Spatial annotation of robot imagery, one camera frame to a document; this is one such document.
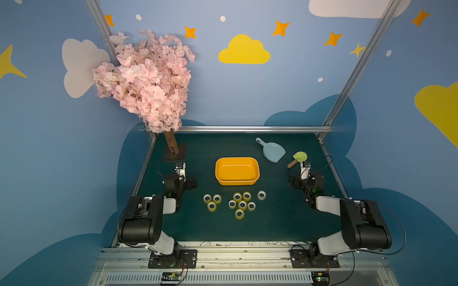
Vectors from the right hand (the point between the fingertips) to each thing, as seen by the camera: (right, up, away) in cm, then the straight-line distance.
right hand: (301, 172), depth 96 cm
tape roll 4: (-32, -16, -6) cm, 37 cm away
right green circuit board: (-1, -42, -23) cm, 47 cm away
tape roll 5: (-28, -17, -7) cm, 33 cm away
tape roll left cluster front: (-48, -17, -7) cm, 51 cm away
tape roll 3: (-38, -16, -5) cm, 41 cm away
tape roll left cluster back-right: (-46, -13, -4) cm, 48 cm away
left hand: (-62, 0, -1) cm, 62 cm away
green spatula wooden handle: (+6, +8, +16) cm, 18 cm away
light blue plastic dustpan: (-12, +12, +19) cm, 25 cm away
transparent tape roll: (-22, -12, -2) cm, 25 cm away
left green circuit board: (-63, -40, -24) cm, 78 cm away
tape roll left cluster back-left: (-51, -13, -4) cm, 53 cm away
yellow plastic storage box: (-35, 0, +7) cm, 35 cm away
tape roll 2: (-30, -12, -3) cm, 32 cm away
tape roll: (-35, -13, -2) cm, 37 cm away
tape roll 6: (-34, -20, -8) cm, 40 cm away
